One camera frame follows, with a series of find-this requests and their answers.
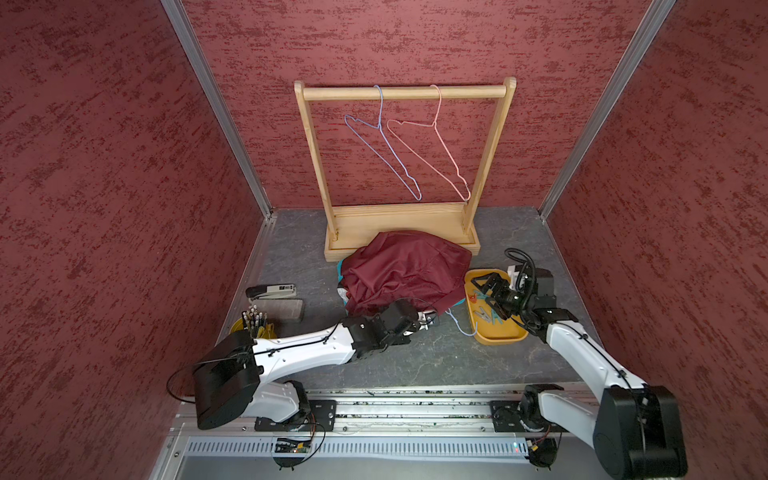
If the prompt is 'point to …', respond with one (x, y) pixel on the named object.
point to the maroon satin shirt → (400, 265)
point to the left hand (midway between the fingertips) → (401, 314)
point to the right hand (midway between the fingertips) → (476, 293)
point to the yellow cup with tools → (255, 323)
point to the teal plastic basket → (340, 264)
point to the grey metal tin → (281, 310)
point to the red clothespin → (473, 298)
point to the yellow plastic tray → (489, 325)
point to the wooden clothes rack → (349, 222)
